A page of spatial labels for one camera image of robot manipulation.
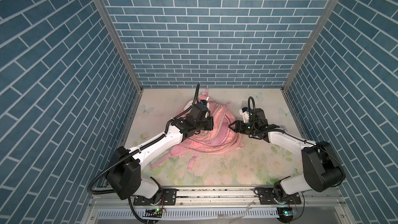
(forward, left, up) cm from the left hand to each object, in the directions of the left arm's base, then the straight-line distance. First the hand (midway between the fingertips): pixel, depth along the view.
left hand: (215, 122), depth 81 cm
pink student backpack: (-3, -5, -13) cm, 14 cm away
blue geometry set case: (+7, -45, -17) cm, 49 cm away
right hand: (+2, -10, -9) cm, 13 cm away
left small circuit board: (-37, +30, -21) cm, 52 cm away
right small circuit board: (-39, -31, -18) cm, 53 cm away
